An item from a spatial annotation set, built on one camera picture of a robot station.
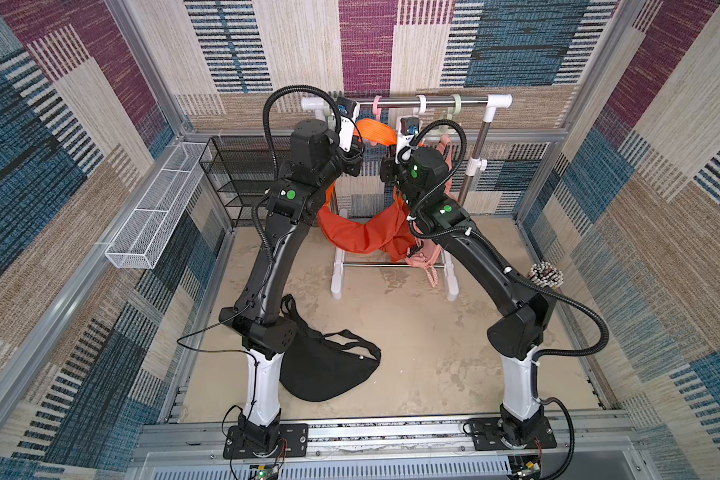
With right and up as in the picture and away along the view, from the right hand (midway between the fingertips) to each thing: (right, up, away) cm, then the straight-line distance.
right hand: (396, 144), depth 73 cm
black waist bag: (-20, -58, +12) cm, 63 cm away
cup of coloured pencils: (+41, -32, +8) cm, 53 cm away
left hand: (-9, 0, -6) cm, 11 cm away
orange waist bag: (-1, -21, +10) cm, 23 cm away
